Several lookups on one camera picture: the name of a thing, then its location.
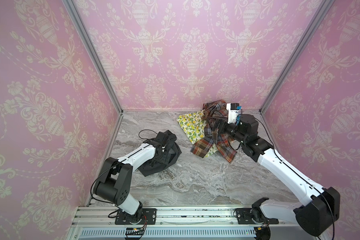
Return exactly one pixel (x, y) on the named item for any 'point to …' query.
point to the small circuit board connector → (132, 231)
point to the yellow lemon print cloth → (193, 124)
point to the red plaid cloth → (213, 139)
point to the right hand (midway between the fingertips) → (213, 118)
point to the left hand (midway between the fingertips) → (160, 158)
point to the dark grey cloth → (167, 152)
